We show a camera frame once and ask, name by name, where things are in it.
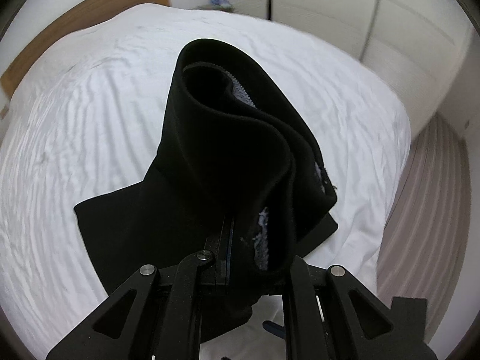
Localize wooden headboard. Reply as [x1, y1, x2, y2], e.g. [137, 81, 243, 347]
[0, 0, 171, 96]

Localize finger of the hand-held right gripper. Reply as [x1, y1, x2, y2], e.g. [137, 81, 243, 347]
[262, 320, 286, 337]

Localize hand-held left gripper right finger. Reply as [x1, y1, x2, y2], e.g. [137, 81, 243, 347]
[268, 255, 439, 360]

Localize black pants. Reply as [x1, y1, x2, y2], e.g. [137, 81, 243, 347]
[73, 38, 340, 344]

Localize white wardrobe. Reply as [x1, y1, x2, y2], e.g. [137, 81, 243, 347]
[208, 0, 477, 136]

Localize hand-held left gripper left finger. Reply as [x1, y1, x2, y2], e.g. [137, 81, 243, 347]
[45, 214, 236, 360]

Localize white duvet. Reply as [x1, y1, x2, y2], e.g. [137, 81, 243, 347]
[0, 3, 411, 360]

